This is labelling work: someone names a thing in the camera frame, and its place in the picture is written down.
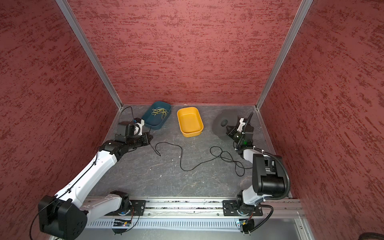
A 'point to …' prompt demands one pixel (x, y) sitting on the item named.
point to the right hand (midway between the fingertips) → (223, 127)
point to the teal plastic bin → (156, 115)
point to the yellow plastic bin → (190, 121)
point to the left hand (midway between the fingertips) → (152, 139)
